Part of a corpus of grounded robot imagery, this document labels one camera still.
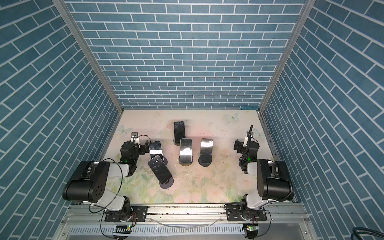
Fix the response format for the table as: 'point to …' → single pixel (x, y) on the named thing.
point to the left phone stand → (165, 160)
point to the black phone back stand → (179, 127)
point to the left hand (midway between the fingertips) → (140, 139)
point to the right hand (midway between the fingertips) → (244, 138)
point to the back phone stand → (178, 144)
